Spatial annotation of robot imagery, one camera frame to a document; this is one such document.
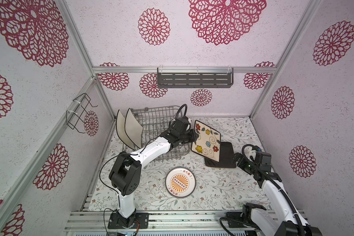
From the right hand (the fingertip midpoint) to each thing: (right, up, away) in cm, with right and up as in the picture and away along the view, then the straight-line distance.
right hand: (237, 157), depth 84 cm
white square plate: (-66, +16, +25) cm, 73 cm away
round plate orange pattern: (-32, -14, -1) cm, 35 cm away
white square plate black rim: (-67, +14, +1) cm, 68 cm away
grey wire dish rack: (-51, +22, +33) cm, 65 cm away
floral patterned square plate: (-16, +8, +3) cm, 18 cm away
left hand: (-22, +12, +1) cm, 25 cm away
